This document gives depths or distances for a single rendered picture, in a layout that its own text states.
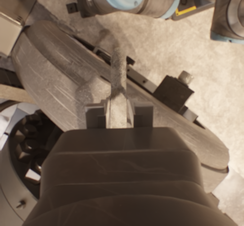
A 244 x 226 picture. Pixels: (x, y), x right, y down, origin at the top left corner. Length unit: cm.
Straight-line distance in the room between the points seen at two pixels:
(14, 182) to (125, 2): 53
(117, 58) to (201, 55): 125
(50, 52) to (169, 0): 34
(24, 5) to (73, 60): 103
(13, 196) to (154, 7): 62
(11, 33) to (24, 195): 39
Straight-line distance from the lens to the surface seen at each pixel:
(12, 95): 38
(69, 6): 68
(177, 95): 53
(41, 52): 35
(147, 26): 124
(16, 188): 56
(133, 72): 65
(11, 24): 44
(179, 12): 96
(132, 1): 45
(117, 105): 16
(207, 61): 142
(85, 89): 25
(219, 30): 69
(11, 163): 58
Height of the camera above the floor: 120
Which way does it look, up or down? 70 degrees down
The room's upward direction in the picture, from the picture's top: 163 degrees clockwise
